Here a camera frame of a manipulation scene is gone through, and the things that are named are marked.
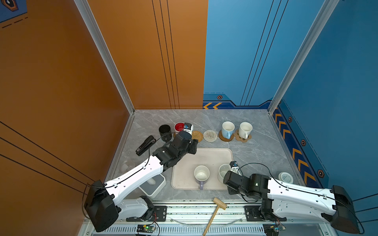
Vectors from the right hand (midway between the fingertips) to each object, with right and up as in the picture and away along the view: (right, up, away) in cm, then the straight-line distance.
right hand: (227, 187), depth 77 cm
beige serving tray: (-24, +3, +10) cm, 26 cm away
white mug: (+16, +29, +19) cm, 39 cm away
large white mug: (-2, +9, +2) cm, 9 cm away
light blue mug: (+4, +30, +18) cm, 35 cm away
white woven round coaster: (-6, +25, +27) cm, 37 cm away
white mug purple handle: (-13, +4, +10) cm, 17 cm away
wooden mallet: (-5, -8, -1) cm, 9 cm away
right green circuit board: (+20, -18, -6) cm, 27 cm away
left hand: (-17, +25, +1) cm, 30 cm away
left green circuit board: (-41, -18, -6) cm, 45 cm away
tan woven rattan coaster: (-15, +25, +28) cm, 41 cm away
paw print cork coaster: (+12, +25, +27) cm, 39 cm away
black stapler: (-50, +19, +20) cm, 57 cm away
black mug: (-38, +27, +25) cm, 53 cm away
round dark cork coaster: (+3, +23, +25) cm, 34 cm away
